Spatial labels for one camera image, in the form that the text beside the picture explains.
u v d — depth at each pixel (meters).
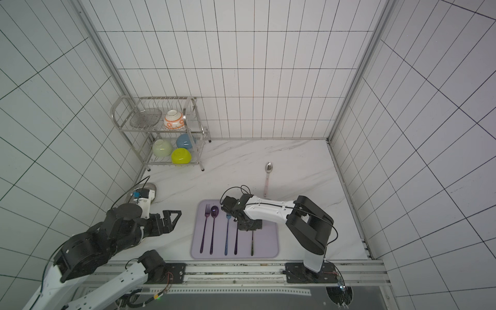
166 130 0.87
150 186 0.97
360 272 0.75
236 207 0.62
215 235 0.82
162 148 1.04
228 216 0.88
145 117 0.93
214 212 0.88
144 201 0.56
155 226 0.54
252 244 0.79
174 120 0.85
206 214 0.89
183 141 1.09
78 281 0.40
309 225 0.45
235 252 0.78
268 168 1.04
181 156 1.00
